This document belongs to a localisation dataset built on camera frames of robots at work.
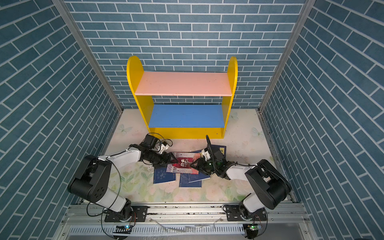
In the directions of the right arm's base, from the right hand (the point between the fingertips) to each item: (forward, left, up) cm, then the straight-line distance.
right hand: (193, 168), depth 85 cm
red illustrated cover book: (+5, +6, -1) cm, 7 cm away
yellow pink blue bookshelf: (+26, +8, +11) cm, 29 cm away
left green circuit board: (-31, +30, -8) cm, 44 cm away
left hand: (+1, +11, +1) cm, 11 cm away
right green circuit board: (-26, -32, -8) cm, 42 cm away
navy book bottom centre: (-7, +4, -3) cm, 9 cm away
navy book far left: (-4, +19, -4) cm, 20 cm away
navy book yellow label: (-4, -1, -3) cm, 5 cm away
